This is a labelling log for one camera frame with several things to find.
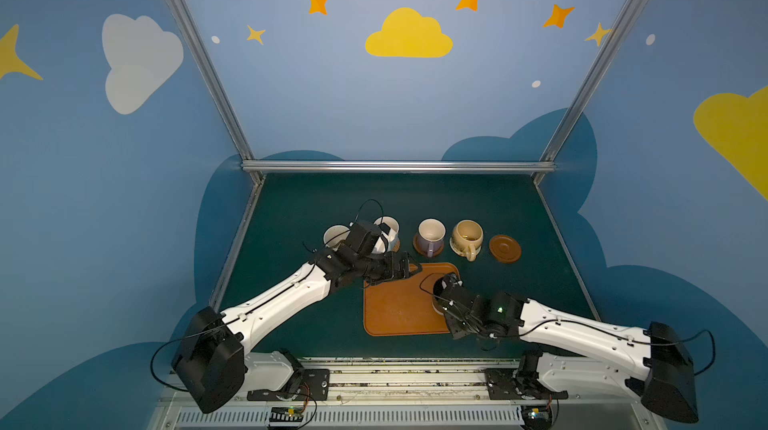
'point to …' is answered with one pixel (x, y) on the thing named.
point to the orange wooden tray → (405, 305)
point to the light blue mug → (392, 238)
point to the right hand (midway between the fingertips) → (453, 315)
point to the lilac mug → (431, 233)
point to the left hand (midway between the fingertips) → (410, 268)
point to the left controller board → (286, 414)
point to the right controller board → (536, 417)
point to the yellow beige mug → (467, 235)
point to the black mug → (444, 285)
